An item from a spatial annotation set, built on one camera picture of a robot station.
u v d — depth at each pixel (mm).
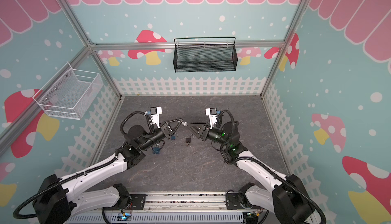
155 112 622
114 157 533
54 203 388
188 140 963
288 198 403
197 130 703
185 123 675
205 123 652
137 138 537
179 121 670
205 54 935
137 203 747
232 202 739
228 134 561
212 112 646
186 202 758
